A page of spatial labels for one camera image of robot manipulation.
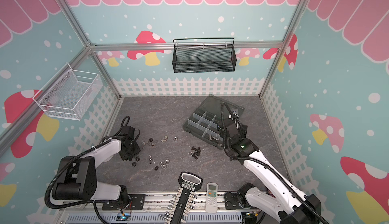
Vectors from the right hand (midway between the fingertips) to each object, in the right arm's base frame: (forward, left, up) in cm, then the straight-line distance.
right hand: (229, 123), depth 76 cm
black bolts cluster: (-6, +17, -22) cm, 29 cm away
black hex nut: (+3, +47, -23) cm, 53 cm away
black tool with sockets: (-31, +23, -22) cm, 44 cm away
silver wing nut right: (+3, +38, -23) cm, 45 cm away
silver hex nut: (+4, +31, -23) cm, 39 cm away
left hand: (-7, +54, -23) cm, 59 cm away
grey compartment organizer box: (+15, +13, -22) cm, 29 cm away
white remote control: (-30, +10, -21) cm, 38 cm away
